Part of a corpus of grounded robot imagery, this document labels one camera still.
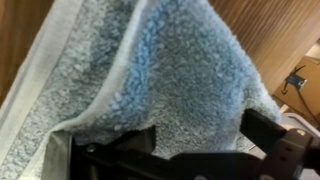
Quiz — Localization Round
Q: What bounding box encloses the grey towel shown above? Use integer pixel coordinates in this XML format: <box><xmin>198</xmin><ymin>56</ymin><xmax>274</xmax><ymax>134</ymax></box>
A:
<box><xmin>0</xmin><ymin>0</ymin><xmax>283</xmax><ymax>180</ymax></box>

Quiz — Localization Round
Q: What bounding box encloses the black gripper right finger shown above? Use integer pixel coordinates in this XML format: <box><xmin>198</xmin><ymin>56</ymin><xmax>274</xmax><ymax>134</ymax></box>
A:
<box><xmin>239</xmin><ymin>108</ymin><xmax>320</xmax><ymax>180</ymax></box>

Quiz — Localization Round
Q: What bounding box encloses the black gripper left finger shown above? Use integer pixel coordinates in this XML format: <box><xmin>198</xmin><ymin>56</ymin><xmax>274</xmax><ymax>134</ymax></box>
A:
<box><xmin>41</xmin><ymin>125</ymin><xmax>157</xmax><ymax>180</ymax></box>

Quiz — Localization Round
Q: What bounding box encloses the cardboard box with black label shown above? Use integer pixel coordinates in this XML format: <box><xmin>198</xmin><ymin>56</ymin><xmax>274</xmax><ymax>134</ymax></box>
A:
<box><xmin>273</xmin><ymin>55</ymin><xmax>320</xmax><ymax>123</ymax></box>

